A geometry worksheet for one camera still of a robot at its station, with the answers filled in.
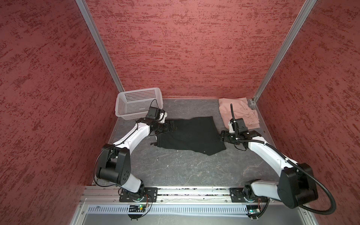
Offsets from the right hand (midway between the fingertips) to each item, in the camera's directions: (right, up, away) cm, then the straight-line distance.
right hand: (223, 139), depth 87 cm
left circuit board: (-48, -32, -17) cm, 60 cm away
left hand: (-34, +5, 0) cm, 34 cm away
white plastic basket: (-68, +24, +30) cm, 79 cm away
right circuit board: (+11, -33, -16) cm, 39 cm away
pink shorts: (+21, +20, +22) cm, 36 cm away
